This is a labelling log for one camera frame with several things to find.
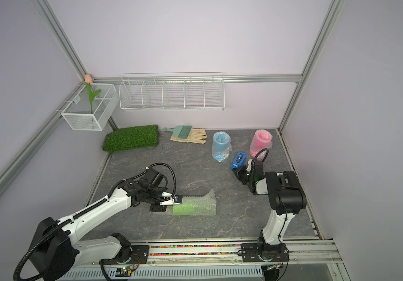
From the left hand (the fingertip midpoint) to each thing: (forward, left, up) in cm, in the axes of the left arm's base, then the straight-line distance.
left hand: (169, 201), depth 81 cm
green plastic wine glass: (-4, -12, +1) cm, 13 cm away
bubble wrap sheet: (+28, -49, +8) cm, 57 cm away
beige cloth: (+47, -14, -7) cm, 50 cm away
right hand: (+20, -33, -6) cm, 39 cm away
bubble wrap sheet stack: (+1, -19, +2) cm, 19 cm away
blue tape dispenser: (+24, -38, -5) cm, 45 cm away
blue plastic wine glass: (+26, -27, +6) cm, 39 cm away
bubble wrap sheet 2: (+26, -27, +6) cm, 39 cm away
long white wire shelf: (+56, -2, +22) cm, 60 cm away
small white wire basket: (+32, +38, +28) cm, 57 cm away
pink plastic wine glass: (+28, -50, +8) cm, 57 cm away
